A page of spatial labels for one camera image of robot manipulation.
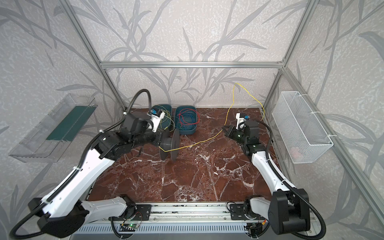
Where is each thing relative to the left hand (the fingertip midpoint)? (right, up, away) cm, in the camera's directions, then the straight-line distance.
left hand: (167, 127), depth 67 cm
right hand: (+28, +2, +14) cm, 31 cm away
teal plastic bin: (-3, +11, +47) cm, 48 cm away
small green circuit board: (-17, -47, +3) cm, 50 cm away
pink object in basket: (+62, -13, +5) cm, 64 cm away
